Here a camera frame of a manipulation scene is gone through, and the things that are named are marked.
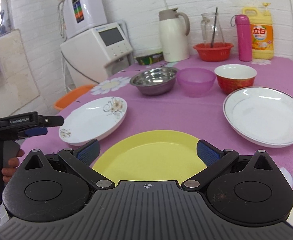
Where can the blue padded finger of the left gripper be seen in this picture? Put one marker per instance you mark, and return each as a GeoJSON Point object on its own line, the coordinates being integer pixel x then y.
{"type": "Point", "coordinates": [37, 131]}

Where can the red and white ceramic bowl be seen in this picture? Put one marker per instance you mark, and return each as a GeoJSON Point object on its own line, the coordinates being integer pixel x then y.
{"type": "Point", "coordinates": [232, 77]}

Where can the white water dispenser with screen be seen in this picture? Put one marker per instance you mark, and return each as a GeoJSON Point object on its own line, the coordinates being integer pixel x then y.
{"type": "Point", "coordinates": [98, 53]}

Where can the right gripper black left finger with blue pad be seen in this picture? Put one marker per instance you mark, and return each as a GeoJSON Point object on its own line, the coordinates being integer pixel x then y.
{"type": "Point", "coordinates": [78, 162]}

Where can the pink floral tablecloth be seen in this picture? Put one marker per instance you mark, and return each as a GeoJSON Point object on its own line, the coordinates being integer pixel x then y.
{"type": "Point", "coordinates": [203, 117]}

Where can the clear glass pitcher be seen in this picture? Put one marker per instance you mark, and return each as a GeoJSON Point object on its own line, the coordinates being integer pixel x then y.
{"type": "Point", "coordinates": [207, 23]}

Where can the white silver-rimmed deep plate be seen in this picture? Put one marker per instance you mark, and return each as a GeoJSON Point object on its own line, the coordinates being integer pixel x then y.
{"type": "Point", "coordinates": [263, 116]}

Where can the white purple water purifier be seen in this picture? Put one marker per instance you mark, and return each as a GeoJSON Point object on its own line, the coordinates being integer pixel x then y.
{"type": "Point", "coordinates": [80, 15]}

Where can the yellow plastic plate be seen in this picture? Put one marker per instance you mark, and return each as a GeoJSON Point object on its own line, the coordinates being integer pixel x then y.
{"type": "Point", "coordinates": [151, 156]}

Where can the stainless steel bowl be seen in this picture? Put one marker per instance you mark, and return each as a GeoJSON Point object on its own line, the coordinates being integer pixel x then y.
{"type": "Point", "coordinates": [155, 81]}

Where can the yellow detergent bottle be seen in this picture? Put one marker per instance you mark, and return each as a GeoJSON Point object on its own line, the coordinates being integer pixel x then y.
{"type": "Point", "coordinates": [262, 32]}

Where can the white floral ceramic plate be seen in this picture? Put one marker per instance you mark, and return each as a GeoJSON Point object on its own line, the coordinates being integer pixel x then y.
{"type": "Point", "coordinates": [96, 119]}

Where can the person's left hand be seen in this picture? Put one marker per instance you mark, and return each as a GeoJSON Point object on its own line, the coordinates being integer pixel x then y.
{"type": "Point", "coordinates": [11, 169]}

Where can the orange plastic stool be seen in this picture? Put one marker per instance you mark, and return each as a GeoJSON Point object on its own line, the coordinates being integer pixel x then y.
{"type": "Point", "coordinates": [71, 96]}

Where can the dark stirring stick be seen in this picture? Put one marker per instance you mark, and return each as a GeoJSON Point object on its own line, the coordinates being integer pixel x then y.
{"type": "Point", "coordinates": [214, 27]}

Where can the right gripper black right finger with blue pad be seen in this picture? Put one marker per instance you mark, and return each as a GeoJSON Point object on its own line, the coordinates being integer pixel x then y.
{"type": "Point", "coordinates": [217, 161]}

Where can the pink thermos bottle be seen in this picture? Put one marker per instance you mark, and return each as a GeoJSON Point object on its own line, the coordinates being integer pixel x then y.
{"type": "Point", "coordinates": [242, 24]}

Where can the red plastic basket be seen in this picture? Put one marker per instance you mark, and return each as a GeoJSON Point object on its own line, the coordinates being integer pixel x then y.
{"type": "Point", "coordinates": [219, 52]}

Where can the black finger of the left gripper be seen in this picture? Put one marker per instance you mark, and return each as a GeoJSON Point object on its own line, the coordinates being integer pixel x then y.
{"type": "Point", "coordinates": [50, 121]}

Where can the white thermos jug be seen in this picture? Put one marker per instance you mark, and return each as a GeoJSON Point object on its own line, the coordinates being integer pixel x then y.
{"type": "Point", "coordinates": [174, 28]}

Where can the purple plastic bowl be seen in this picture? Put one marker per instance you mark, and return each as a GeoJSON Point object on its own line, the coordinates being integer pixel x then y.
{"type": "Point", "coordinates": [195, 82]}

